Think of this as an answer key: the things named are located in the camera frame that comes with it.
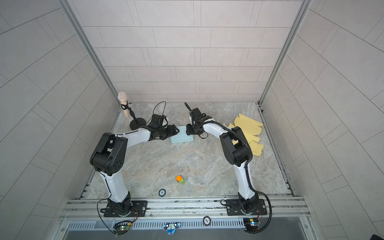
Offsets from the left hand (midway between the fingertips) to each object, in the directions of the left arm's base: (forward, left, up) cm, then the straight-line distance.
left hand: (180, 129), depth 96 cm
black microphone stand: (+7, +31, -2) cm, 32 cm away
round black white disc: (-48, -16, -3) cm, 51 cm away
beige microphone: (+7, +31, +22) cm, 39 cm away
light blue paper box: (-6, -2, +1) cm, 6 cm away
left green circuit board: (-51, +22, -1) cm, 56 cm away
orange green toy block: (-30, -2, -1) cm, 30 cm away
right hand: (0, -5, -2) cm, 5 cm away
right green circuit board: (-49, -37, -4) cm, 61 cm away
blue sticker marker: (-51, 0, -1) cm, 51 cm away
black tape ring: (-36, +6, -3) cm, 37 cm away
